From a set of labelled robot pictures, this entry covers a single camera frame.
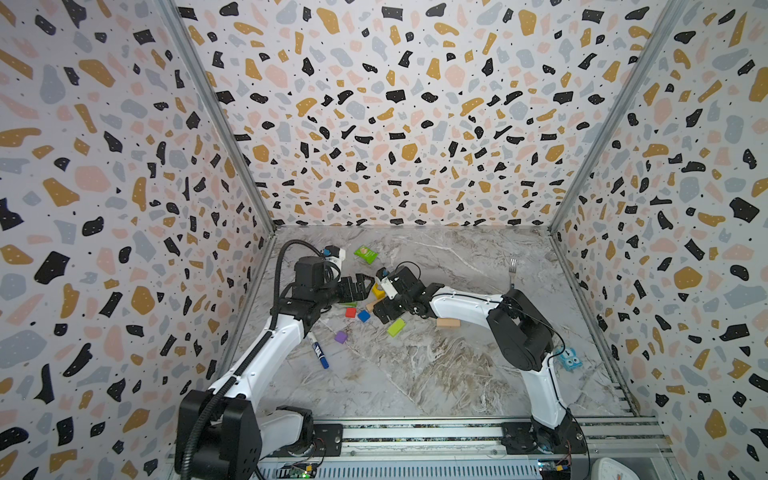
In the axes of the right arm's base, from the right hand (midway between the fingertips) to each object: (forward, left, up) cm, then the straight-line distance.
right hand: (379, 298), depth 94 cm
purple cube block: (-11, +11, -6) cm, 17 cm away
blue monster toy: (-17, -56, -5) cm, 59 cm away
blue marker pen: (-15, +17, -4) cm, 24 cm away
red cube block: (-2, +10, -6) cm, 12 cm away
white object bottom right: (-43, -55, -3) cm, 69 cm away
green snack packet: (+23, +7, -6) cm, 24 cm away
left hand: (-3, +4, +15) cm, 16 cm away
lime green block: (-7, -5, -6) cm, 11 cm away
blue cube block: (-4, +5, -5) cm, 8 cm away
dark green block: (+1, +11, -6) cm, 12 cm away
